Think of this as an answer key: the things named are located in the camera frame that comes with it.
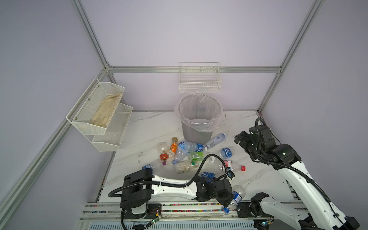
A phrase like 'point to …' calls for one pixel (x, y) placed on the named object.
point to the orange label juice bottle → (173, 147)
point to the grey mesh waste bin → (189, 133)
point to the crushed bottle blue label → (184, 147)
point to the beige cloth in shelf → (108, 105)
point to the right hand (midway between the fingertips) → (238, 140)
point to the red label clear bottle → (230, 166)
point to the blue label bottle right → (226, 153)
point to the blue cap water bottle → (239, 192)
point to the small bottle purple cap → (155, 165)
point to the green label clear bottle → (196, 156)
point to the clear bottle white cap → (218, 138)
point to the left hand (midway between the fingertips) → (226, 192)
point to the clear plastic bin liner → (202, 111)
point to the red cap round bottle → (164, 148)
